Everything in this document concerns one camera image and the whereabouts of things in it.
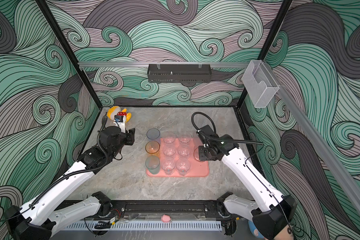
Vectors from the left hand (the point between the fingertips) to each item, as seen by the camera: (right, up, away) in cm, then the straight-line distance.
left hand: (130, 127), depth 74 cm
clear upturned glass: (+29, -9, +24) cm, 38 cm away
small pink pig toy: (+18, -43, -4) cm, 47 cm away
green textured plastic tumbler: (+9, -22, +13) cm, 27 cm away
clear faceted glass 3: (+18, -23, +13) cm, 32 cm away
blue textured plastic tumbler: (+9, -4, +14) cm, 17 cm away
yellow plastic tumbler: (+9, -13, +11) cm, 19 cm away
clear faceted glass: (+18, -9, +24) cm, 31 cm away
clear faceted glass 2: (+19, -15, +17) cm, 29 cm away
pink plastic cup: (+35, -17, +12) cm, 41 cm away
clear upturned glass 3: (+27, -24, +15) cm, 39 cm away
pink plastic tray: (+25, -20, +16) cm, 36 cm away
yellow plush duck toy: (-22, +11, +36) cm, 43 cm away
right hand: (+38, -14, 0) cm, 40 cm away
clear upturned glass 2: (+28, -15, +14) cm, 34 cm away
